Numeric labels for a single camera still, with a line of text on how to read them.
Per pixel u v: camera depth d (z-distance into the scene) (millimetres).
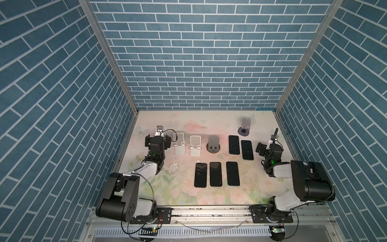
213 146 938
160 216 731
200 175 869
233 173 872
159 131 764
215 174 866
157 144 667
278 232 736
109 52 866
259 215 736
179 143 959
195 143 932
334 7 707
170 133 935
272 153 718
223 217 753
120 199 423
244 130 1079
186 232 770
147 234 721
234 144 1023
